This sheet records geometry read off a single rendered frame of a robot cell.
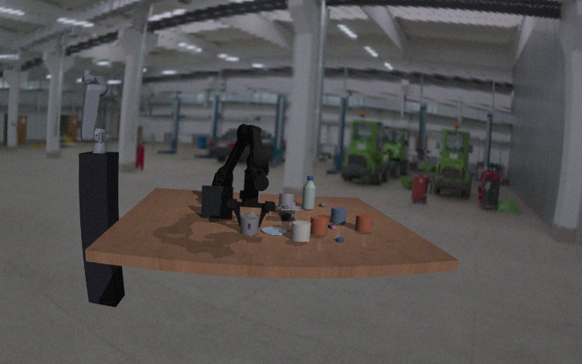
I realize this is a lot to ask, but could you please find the orange-brown cylinder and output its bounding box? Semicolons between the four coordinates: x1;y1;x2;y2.
355;214;372;233
311;216;328;236

